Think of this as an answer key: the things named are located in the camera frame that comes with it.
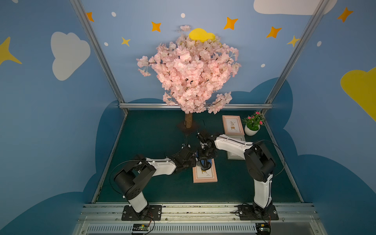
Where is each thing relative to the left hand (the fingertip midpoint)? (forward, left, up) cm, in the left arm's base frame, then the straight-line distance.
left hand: (195, 159), depth 93 cm
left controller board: (-37, +27, -3) cm, 46 cm away
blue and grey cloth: (-4, -3, +3) cm, 5 cm away
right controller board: (-35, -35, -4) cm, 50 cm away
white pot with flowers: (+24, -40, +9) cm, 48 cm away
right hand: (+2, -4, 0) cm, 5 cm away
